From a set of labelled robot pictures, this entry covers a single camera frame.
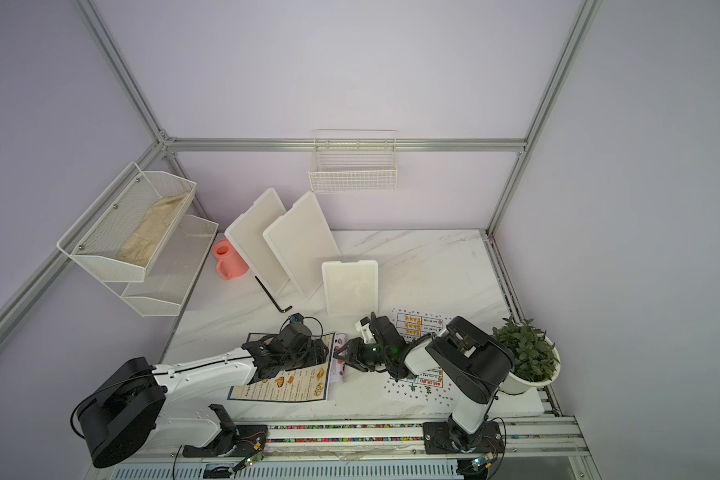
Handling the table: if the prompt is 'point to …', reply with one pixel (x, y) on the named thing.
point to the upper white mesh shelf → (122, 234)
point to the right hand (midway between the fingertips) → (341, 361)
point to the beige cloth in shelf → (141, 246)
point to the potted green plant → (536, 360)
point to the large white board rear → (247, 237)
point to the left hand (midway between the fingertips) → (320, 358)
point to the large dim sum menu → (303, 384)
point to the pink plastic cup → (229, 262)
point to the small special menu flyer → (337, 366)
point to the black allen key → (281, 311)
